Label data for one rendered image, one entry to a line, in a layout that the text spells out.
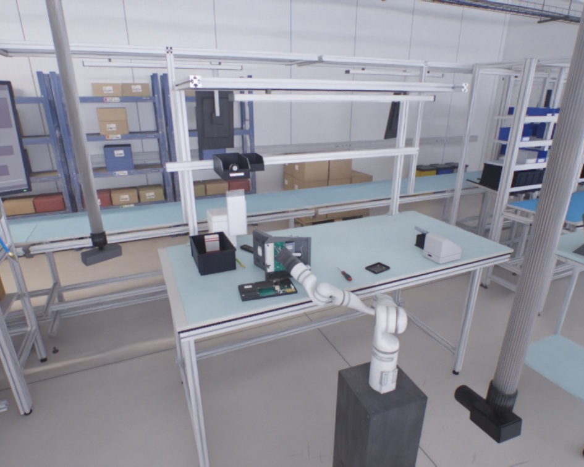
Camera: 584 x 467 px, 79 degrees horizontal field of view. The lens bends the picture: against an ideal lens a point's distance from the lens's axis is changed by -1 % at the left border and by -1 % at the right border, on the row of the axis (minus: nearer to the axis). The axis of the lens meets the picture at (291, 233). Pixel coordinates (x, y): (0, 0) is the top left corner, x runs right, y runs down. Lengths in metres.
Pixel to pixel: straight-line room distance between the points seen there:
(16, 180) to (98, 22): 3.79
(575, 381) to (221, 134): 3.15
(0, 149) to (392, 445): 2.05
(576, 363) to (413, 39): 5.87
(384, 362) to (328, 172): 4.26
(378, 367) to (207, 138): 2.59
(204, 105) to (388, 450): 2.83
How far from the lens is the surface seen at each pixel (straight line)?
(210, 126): 3.40
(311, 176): 5.24
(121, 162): 5.15
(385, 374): 1.41
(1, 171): 2.11
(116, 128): 5.13
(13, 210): 5.47
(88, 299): 3.34
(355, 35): 6.73
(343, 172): 5.50
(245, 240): 2.34
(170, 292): 1.81
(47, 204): 5.39
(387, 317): 1.28
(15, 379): 2.81
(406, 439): 1.59
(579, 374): 2.88
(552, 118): 4.24
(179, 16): 5.75
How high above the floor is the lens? 1.85
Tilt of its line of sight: 20 degrees down
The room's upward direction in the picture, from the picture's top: straight up
